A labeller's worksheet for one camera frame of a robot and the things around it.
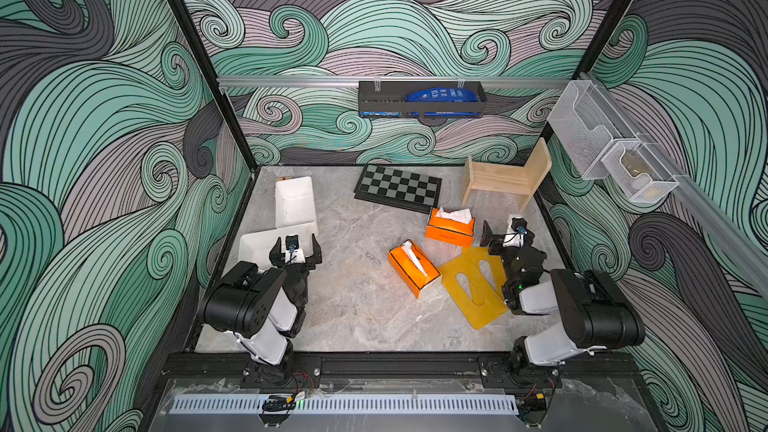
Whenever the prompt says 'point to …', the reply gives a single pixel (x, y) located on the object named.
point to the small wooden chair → (509, 178)
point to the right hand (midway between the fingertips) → (506, 223)
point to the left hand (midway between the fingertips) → (295, 235)
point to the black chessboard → (400, 189)
